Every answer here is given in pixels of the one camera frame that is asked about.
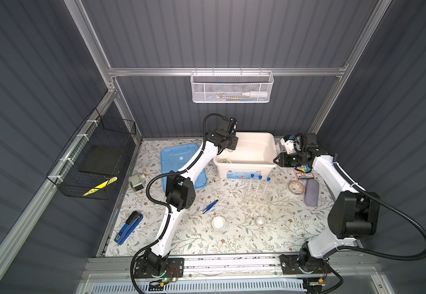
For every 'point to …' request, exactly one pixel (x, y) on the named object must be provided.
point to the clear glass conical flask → (225, 160)
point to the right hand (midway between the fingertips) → (279, 161)
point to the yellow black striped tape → (109, 181)
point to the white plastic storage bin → (255, 154)
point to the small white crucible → (261, 221)
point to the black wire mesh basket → (97, 130)
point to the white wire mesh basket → (232, 87)
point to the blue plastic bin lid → (175, 158)
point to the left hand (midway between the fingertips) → (231, 139)
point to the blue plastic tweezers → (210, 207)
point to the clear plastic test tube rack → (248, 209)
